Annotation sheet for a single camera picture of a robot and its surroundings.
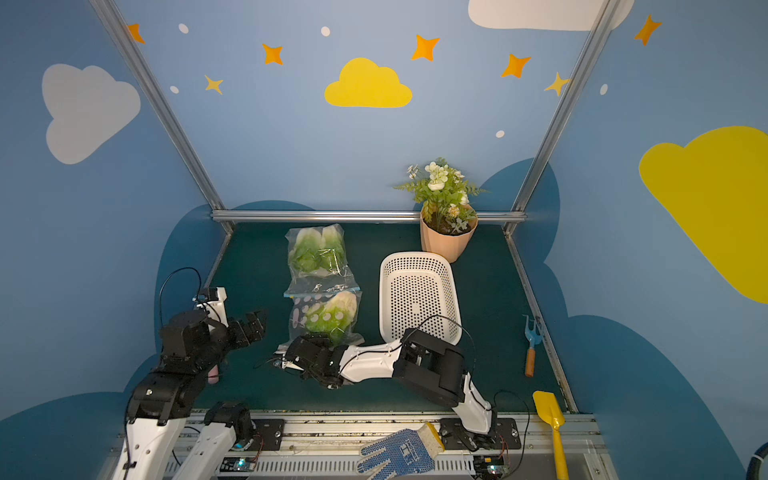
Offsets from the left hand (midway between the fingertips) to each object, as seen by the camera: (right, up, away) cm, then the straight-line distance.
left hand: (257, 311), depth 71 cm
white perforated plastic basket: (+43, +1, +32) cm, 54 cm away
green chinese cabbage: (+16, -4, +15) cm, 23 cm away
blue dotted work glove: (+37, -35, 0) cm, 50 cm away
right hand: (+10, -12, +16) cm, 22 cm away
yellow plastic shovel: (+74, -28, +5) cm, 79 cm away
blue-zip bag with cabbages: (+7, +12, +34) cm, 36 cm away
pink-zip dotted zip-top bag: (+12, -1, +19) cm, 23 cm away
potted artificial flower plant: (+53, +26, +32) cm, 67 cm away
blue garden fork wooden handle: (+77, -12, +19) cm, 81 cm away
